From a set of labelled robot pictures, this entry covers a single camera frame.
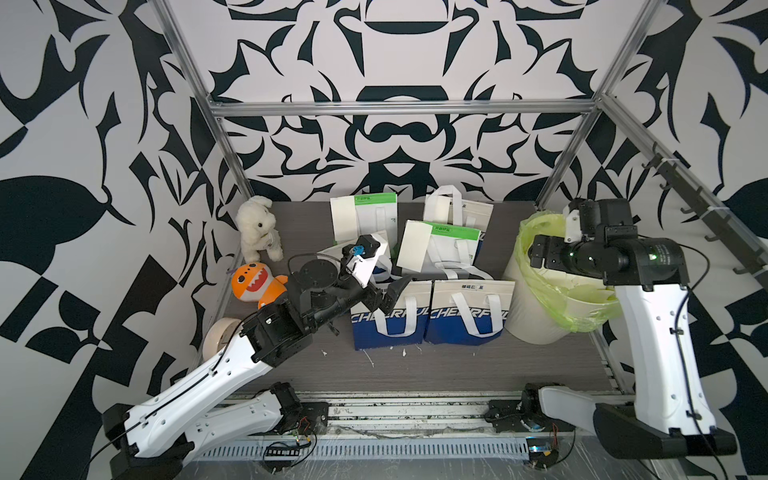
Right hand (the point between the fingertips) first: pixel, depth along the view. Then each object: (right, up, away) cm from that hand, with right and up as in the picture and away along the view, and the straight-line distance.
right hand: (550, 249), depth 66 cm
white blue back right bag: (-18, +11, +20) cm, 29 cm away
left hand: (-35, -1, -6) cm, 36 cm away
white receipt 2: (-48, +8, +22) cm, 53 cm away
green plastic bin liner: (+5, -11, -4) cm, 13 cm away
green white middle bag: (-18, -2, +16) cm, 24 cm away
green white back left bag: (-38, +10, +23) cm, 46 cm away
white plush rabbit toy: (-74, +5, +24) cm, 78 cm away
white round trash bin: (0, -13, +2) cm, 13 cm away
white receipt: (-28, 0, +15) cm, 32 cm away
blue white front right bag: (-16, -15, +6) cm, 23 cm away
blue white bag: (-37, -7, +17) cm, 41 cm away
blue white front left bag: (-32, -18, +6) cm, 37 cm away
